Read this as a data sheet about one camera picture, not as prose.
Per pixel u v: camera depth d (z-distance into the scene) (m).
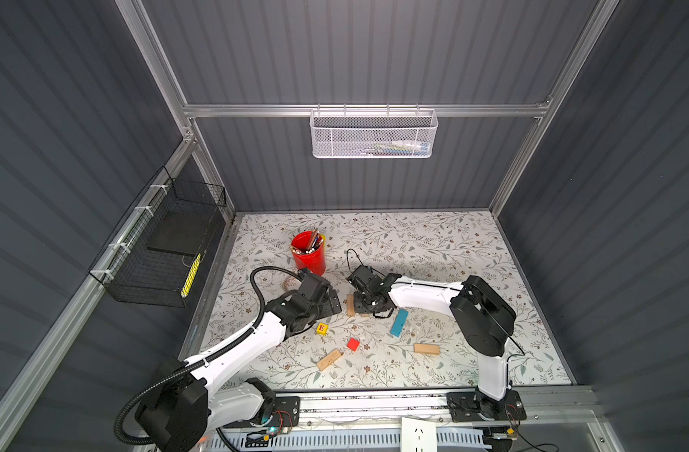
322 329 0.87
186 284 0.67
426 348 0.85
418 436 0.67
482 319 0.53
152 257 0.72
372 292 0.69
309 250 0.88
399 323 0.89
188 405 0.39
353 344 0.85
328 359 0.81
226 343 0.48
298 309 0.62
